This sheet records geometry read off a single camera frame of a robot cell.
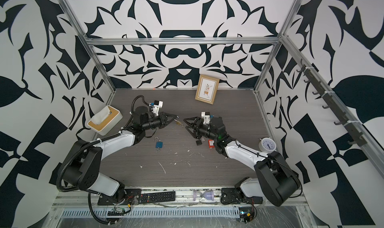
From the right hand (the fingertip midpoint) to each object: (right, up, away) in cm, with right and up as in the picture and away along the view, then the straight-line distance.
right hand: (184, 124), depth 76 cm
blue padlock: (-16, -15, +17) cm, 28 cm away
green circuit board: (+30, -42, -5) cm, 51 cm away
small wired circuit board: (-31, -40, -5) cm, 51 cm away
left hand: (-3, +5, +5) cm, 7 cm away
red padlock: (+15, -14, +15) cm, 25 cm away
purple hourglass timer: (+12, -34, -3) cm, 36 cm away
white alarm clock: (+48, -14, +14) cm, 52 cm away
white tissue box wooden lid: (-52, 0, +21) cm, 56 cm away
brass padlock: (-3, 0, +6) cm, 7 cm away
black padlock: (+8, -14, +17) cm, 23 cm away
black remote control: (-17, -35, -3) cm, 39 cm away
